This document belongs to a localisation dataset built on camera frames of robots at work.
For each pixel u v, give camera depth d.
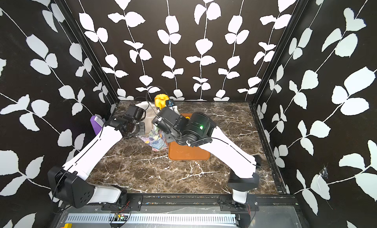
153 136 0.80
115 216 0.71
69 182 0.39
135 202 0.75
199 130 0.35
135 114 0.62
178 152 0.93
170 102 0.49
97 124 0.87
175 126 0.38
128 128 0.55
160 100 0.77
